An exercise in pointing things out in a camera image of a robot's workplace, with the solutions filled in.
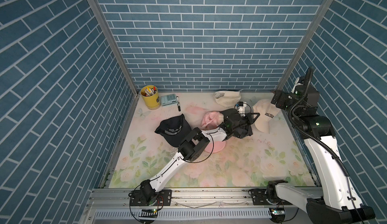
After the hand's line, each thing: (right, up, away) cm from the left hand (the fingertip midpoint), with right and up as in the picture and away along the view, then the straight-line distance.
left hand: (264, 117), depth 86 cm
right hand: (+2, +12, -19) cm, 23 cm away
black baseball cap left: (-55, -9, +12) cm, 57 cm away
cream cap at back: (-18, +12, +21) cm, 30 cm away
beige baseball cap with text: (+3, +4, +3) cm, 5 cm away
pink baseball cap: (-31, -2, +7) cm, 31 cm away
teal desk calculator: (-61, +11, +27) cm, 68 cm away
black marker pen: (-54, +8, +26) cm, 60 cm away
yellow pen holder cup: (-72, +14, +16) cm, 75 cm away
